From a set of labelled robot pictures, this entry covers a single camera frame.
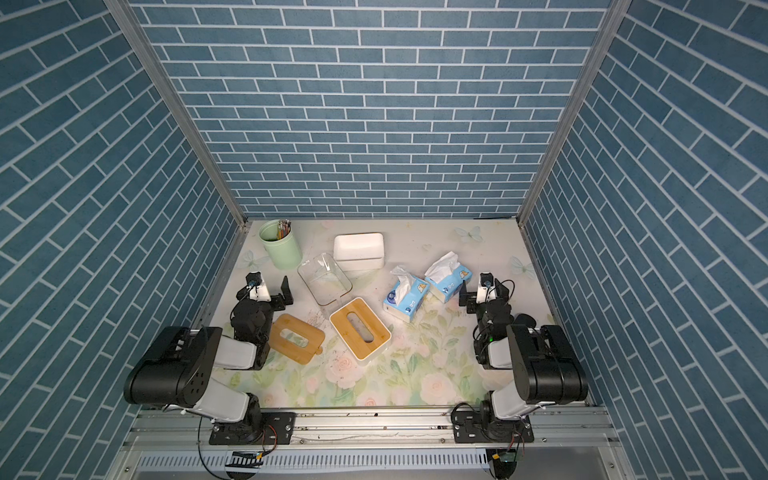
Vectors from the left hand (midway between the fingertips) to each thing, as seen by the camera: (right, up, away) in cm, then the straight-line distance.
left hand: (277, 278), depth 89 cm
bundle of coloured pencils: (0, +15, +5) cm, 16 cm away
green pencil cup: (-3, +7, +12) cm, 14 cm away
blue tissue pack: (+39, -6, 0) cm, 39 cm away
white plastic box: (+23, +8, +23) cm, 34 cm away
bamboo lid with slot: (+5, -19, 0) cm, 20 cm away
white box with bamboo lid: (+25, -16, +1) cm, 30 cm away
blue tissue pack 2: (+52, -1, +7) cm, 53 cm away
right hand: (+63, -1, +1) cm, 63 cm away
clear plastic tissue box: (+11, -2, +14) cm, 18 cm away
